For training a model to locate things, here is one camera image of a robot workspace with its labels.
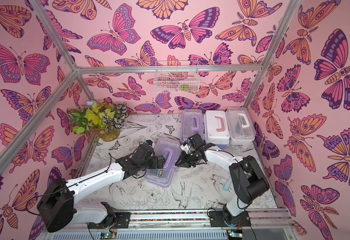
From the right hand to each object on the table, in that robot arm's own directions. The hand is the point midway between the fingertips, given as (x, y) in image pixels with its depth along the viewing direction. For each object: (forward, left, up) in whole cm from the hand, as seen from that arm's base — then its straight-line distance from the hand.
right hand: (177, 163), depth 85 cm
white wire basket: (+47, +1, +25) cm, 54 cm away
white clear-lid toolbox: (+23, -41, +2) cm, 47 cm away
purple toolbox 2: (+32, -10, -1) cm, 33 cm away
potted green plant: (+20, +44, +16) cm, 51 cm away
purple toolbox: (+7, +4, +4) cm, 9 cm away
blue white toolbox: (+22, -24, +4) cm, 33 cm away
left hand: (+1, +9, +1) cm, 9 cm away
